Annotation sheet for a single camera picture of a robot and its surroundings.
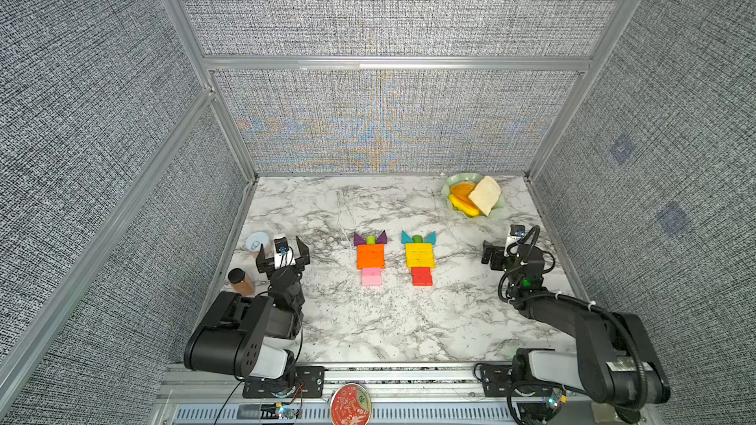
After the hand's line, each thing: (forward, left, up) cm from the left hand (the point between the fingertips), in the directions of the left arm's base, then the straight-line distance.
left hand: (283, 239), depth 85 cm
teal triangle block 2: (+6, -46, -13) cm, 48 cm away
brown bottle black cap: (-11, +11, -6) cm, 17 cm away
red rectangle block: (-6, -41, -13) cm, 43 cm away
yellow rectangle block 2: (0, -41, -12) cm, 43 cm away
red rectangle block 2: (-9, -40, -13) cm, 43 cm away
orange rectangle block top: (+3, -25, -13) cm, 29 cm away
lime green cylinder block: (+6, -26, -12) cm, 29 cm away
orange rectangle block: (+1, -25, -13) cm, 28 cm away
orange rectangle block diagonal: (-1, -22, -14) cm, 26 cm away
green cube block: (+7, -41, -13) cm, 44 cm away
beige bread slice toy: (+19, -66, -6) cm, 69 cm away
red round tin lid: (-40, -19, -9) cm, 45 cm away
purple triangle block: (+6, -21, -11) cm, 25 cm away
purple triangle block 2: (+6, -29, -12) cm, 32 cm away
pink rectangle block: (-5, -25, -13) cm, 29 cm away
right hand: (+1, -65, -4) cm, 65 cm away
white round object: (+5, +12, -8) cm, 15 cm away
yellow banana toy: (+18, -59, -10) cm, 62 cm away
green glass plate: (+30, -65, -9) cm, 72 cm away
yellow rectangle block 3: (-2, -41, -13) cm, 43 cm away
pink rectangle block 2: (-8, -25, -13) cm, 29 cm away
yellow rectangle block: (+3, -41, -14) cm, 44 cm away
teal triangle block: (+7, -37, -13) cm, 40 cm away
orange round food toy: (+22, -59, -7) cm, 63 cm away
